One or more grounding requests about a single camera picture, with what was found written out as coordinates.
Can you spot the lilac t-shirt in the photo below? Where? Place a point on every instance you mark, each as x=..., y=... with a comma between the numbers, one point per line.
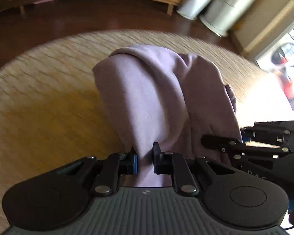
x=155, y=95

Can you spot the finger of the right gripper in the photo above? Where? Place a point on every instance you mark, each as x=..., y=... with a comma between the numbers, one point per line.
x=262, y=134
x=227, y=145

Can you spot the white plant pot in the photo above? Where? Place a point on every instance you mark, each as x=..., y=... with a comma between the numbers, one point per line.
x=190, y=9

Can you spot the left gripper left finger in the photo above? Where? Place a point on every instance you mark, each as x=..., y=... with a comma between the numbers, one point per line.
x=116, y=165

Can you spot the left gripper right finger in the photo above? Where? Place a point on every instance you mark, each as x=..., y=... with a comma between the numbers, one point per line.
x=175, y=165

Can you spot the washing machine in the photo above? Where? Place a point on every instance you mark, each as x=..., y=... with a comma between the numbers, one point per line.
x=279, y=54

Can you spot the white standing air conditioner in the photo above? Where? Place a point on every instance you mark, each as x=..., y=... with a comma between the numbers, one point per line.
x=221, y=15

